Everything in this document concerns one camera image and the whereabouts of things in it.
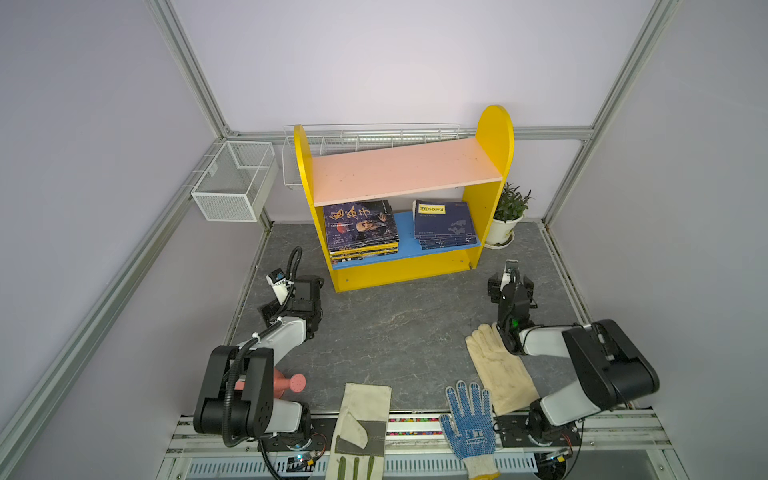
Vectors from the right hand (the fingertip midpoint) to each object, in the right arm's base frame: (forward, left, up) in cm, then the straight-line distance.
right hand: (514, 278), depth 90 cm
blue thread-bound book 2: (+11, +21, +6) cm, 25 cm away
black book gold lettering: (+4, +52, +8) cm, 53 cm away
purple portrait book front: (+11, +47, +12) cm, 50 cm away
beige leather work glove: (-24, +6, -12) cm, 27 cm away
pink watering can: (-31, +60, 0) cm, 67 cm away
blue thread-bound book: (+17, +22, +8) cm, 29 cm away
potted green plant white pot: (+23, -2, +4) cm, 24 cm away
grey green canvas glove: (-40, +45, -10) cm, 61 cm away
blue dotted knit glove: (-39, +17, -11) cm, 44 cm away
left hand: (-7, +71, -1) cm, 71 cm away
